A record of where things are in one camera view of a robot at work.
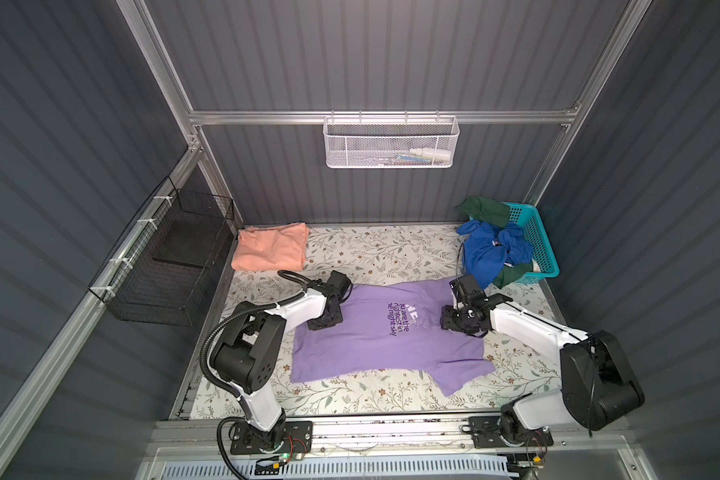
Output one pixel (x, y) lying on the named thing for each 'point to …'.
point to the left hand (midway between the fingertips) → (326, 320)
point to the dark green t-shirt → (486, 210)
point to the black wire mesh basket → (162, 260)
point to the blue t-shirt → (489, 248)
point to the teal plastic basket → (543, 251)
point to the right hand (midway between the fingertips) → (451, 322)
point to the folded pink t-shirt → (271, 247)
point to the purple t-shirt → (391, 334)
